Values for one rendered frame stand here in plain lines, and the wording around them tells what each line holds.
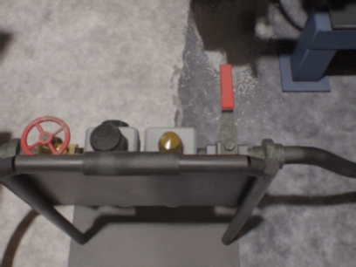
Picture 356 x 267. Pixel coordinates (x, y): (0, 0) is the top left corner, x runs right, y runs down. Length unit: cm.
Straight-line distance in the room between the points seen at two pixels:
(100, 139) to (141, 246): 51
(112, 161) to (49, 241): 62
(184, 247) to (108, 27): 73
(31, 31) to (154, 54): 40
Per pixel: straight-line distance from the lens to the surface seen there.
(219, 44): 132
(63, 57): 133
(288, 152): 67
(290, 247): 110
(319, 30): 109
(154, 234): 106
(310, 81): 129
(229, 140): 63
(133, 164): 52
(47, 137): 63
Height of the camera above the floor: 105
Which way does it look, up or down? 65 degrees down
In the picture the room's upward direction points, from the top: straight up
